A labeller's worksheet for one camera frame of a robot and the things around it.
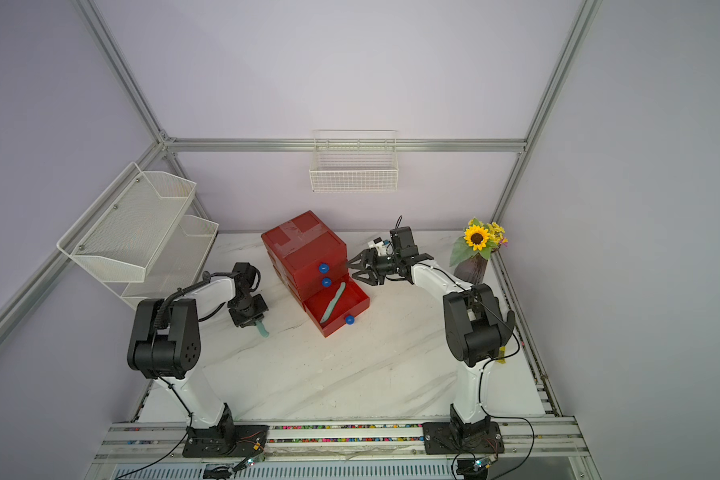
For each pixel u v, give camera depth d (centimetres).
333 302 98
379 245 90
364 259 82
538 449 73
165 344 49
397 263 75
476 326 51
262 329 94
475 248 84
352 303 105
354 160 107
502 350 54
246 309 82
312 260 84
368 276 86
